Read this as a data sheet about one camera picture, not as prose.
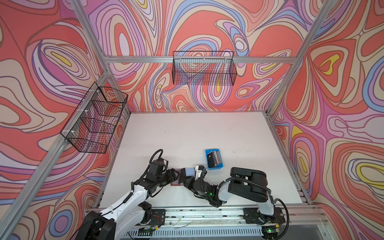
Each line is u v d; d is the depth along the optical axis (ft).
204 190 2.13
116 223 1.38
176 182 2.75
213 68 3.15
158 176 2.26
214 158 2.96
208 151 3.07
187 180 2.69
